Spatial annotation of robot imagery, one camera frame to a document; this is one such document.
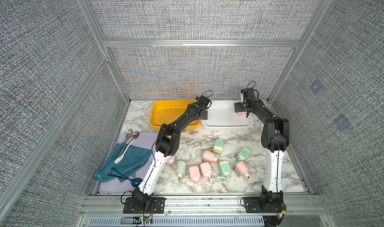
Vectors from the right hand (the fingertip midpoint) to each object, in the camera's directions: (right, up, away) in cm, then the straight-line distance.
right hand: (245, 101), depth 105 cm
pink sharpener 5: (-12, -38, -28) cm, 49 cm away
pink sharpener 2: (-36, -40, -28) cm, 61 cm away
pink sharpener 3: (-30, -38, -26) cm, 55 cm away
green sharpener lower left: (-43, -38, -28) cm, 64 cm away
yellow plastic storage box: (-60, -7, +9) cm, 61 cm away
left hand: (-32, -8, -1) cm, 33 cm away
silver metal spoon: (-79, -23, -8) cm, 83 cm away
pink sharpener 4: (-28, -32, -23) cm, 49 cm away
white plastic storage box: (-15, -11, +9) cm, 20 cm away
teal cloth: (-72, -35, -15) cm, 82 cm away
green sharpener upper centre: (-22, -28, -19) cm, 40 cm away
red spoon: (-75, -23, -8) cm, 78 cm away
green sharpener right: (-9, -32, -22) cm, 40 cm away
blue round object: (-68, -46, -24) cm, 86 cm away
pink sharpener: (-49, -35, -24) cm, 65 cm away
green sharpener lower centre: (-20, -38, -27) cm, 51 cm away
